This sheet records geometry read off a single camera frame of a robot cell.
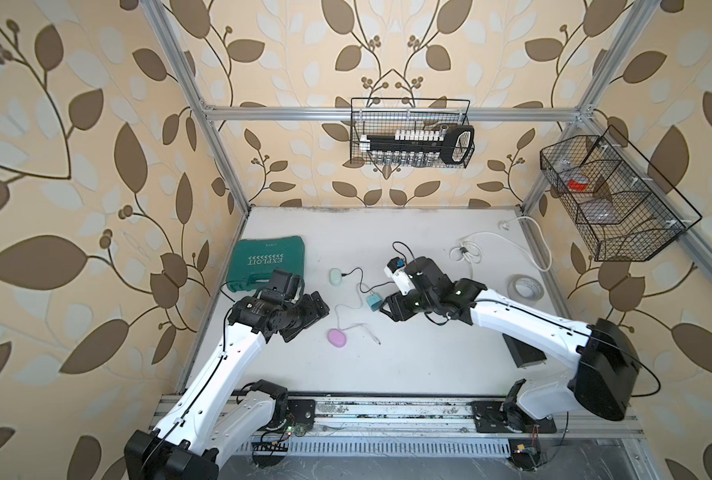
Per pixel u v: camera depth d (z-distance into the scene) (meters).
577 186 0.81
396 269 0.72
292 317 0.63
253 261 0.99
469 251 1.05
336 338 0.87
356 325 0.91
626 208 0.72
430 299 0.61
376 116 0.91
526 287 0.96
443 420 0.75
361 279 0.97
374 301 0.91
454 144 0.84
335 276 1.00
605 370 0.41
